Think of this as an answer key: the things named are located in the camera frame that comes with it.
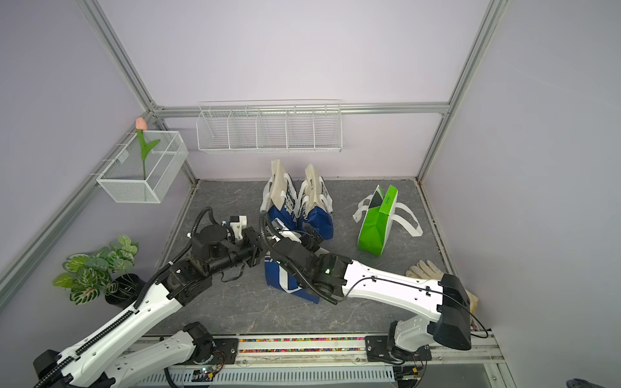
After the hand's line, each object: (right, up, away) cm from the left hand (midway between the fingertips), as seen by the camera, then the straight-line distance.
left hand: (281, 237), depth 66 cm
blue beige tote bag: (-2, -13, +6) cm, 14 cm away
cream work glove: (+51, -16, +23) cm, 58 cm away
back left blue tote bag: (-4, +11, +18) cm, 21 cm away
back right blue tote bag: (+9, +9, +15) cm, 19 cm away
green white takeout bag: (+29, +7, +8) cm, 31 cm away
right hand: (+4, +1, +5) cm, 6 cm away
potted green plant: (-48, -9, -4) cm, 49 cm away
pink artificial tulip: (-51, +29, +18) cm, 61 cm away
